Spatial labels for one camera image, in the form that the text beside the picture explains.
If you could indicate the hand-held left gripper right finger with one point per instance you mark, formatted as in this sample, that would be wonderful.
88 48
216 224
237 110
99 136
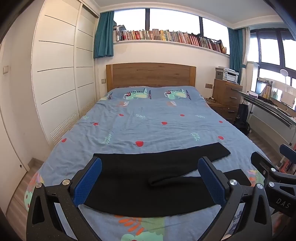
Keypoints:
211 183

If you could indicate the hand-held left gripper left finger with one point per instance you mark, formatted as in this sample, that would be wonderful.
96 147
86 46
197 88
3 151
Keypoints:
89 180

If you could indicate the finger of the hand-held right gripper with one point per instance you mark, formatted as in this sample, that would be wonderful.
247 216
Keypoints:
262 163
288 151

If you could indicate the black pants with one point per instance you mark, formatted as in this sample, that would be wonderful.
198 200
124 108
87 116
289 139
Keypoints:
138 176

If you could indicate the black bag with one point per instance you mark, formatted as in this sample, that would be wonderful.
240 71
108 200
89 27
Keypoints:
242 118

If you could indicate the grey desk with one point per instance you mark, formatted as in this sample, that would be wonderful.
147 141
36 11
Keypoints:
266 104

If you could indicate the white desk shelf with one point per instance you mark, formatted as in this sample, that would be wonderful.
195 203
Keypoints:
284 91

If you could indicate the low wooden nightstand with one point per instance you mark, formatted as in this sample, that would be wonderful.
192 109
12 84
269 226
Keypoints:
223 111

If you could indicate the books on desk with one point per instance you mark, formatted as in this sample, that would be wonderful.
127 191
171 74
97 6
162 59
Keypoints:
264 88

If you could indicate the white desk lamp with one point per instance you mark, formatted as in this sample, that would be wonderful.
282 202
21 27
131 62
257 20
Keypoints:
284 74

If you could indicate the wooden dresser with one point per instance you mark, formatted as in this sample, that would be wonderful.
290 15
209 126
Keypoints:
225 92

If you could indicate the blue printed bed sheet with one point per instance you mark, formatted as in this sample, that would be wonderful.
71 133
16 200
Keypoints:
150 125

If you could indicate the white printer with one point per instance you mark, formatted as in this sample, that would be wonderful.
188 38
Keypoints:
226 75

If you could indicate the blue dinosaur print pillow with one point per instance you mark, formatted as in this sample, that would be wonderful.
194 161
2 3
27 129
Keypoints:
178 92
134 93

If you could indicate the white sliding wardrobe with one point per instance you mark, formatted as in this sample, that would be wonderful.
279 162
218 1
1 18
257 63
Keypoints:
57 76

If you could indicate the teal curtain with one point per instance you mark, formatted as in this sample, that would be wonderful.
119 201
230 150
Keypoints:
235 51
103 34

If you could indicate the wooden headboard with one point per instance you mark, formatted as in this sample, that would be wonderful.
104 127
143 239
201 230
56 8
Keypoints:
150 75

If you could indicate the row of books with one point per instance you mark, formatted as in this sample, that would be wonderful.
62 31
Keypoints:
166 36

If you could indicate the beige wall switch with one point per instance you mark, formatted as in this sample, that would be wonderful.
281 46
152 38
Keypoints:
5 69

